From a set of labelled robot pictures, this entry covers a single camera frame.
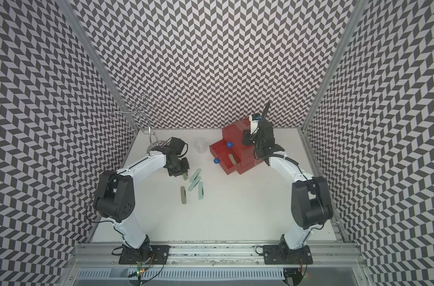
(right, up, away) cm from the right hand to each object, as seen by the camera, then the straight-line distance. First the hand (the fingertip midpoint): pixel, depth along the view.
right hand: (243, 136), depth 90 cm
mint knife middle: (-26, -25, +3) cm, 36 cm away
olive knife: (-30, -21, 0) cm, 36 cm away
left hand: (-30, -19, +1) cm, 35 cm away
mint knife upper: (-26, -21, +6) cm, 34 cm away
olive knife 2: (-31, -29, +1) cm, 43 cm away
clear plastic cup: (-24, -4, +17) cm, 30 cm away
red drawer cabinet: (-7, -8, +1) cm, 11 cm away
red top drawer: (-5, +2, -2) cm, 5 cm away
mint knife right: (-22, -28, +1) cm, 36 cm away
